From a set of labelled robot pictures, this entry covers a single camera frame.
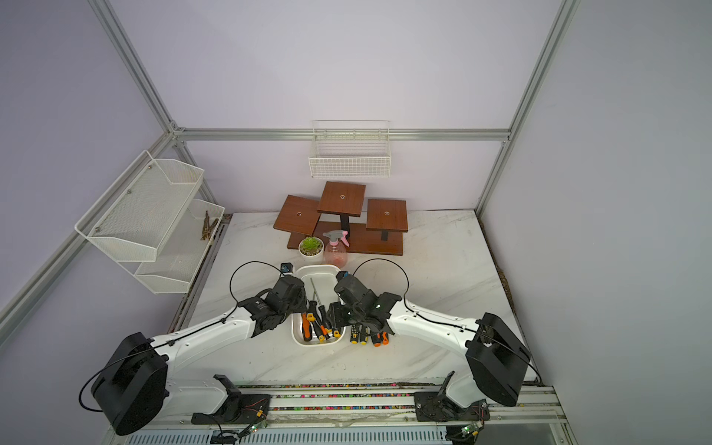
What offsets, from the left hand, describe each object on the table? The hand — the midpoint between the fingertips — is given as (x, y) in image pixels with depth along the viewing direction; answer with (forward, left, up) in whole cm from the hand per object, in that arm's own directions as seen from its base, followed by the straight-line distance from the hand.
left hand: (298, 297), depth 88 cm
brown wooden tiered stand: (+23, -24, +8) cm, 35 cm away
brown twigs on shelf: (+24, +35, +7) cm, 43 cm away
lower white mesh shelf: (+10, +42, +5) cm, 43 cm away
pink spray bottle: (+17, -11, 0) cm, 20 cm away
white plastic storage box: (-11, -1, -5) cm, 12 cm away
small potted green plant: (+18, -2, +1) cm, 18 cm away
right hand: (-8, -13, +2) cm, 15 cm away
